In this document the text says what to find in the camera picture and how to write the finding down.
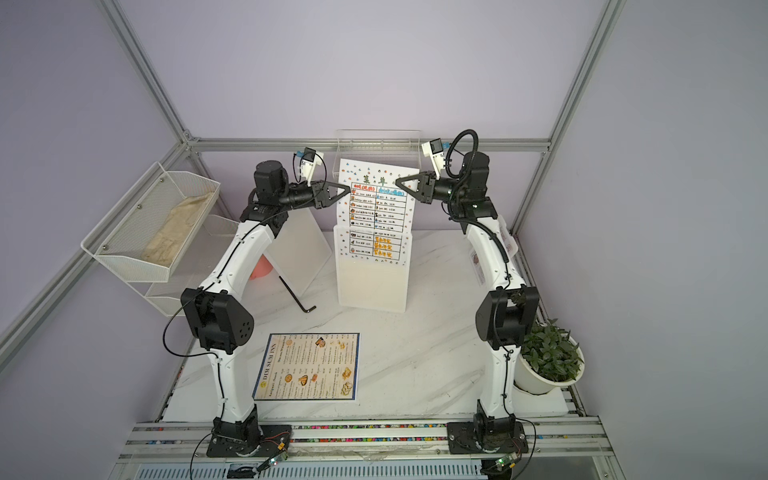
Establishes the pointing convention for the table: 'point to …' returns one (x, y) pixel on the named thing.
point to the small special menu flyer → (478, 267)
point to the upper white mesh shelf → (148, 230)
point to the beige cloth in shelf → (178, 227)
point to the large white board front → (373, 268)
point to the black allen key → (298, 301)
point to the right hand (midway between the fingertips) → (399, 187)
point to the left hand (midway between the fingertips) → (347, 192)
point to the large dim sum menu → (310, 367)
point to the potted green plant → (549, 357)
